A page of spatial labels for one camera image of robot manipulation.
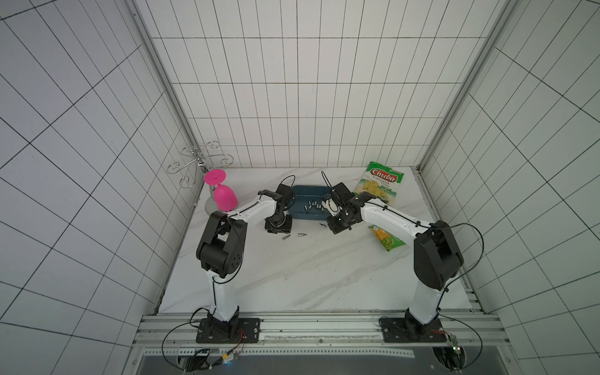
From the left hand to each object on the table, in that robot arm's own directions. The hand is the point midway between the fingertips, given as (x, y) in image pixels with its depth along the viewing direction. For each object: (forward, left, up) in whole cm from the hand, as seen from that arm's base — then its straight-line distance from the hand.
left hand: (280, 234), depth 93 cm
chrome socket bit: (+1, -9, -2) cm, 9 cm away
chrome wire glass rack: (+19, +20, +24) cm, 36 cm away
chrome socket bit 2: (+16, -14, -1) cm, 21 cm away
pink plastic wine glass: (+6, +20, +16) cm, 26 cm away
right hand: (+1, -18, +4) cm, 18 cm away
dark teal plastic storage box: (+18, -11, -2) cm, 21 cm away
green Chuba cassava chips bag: (+31, -48, -2) cm, 57 cm away
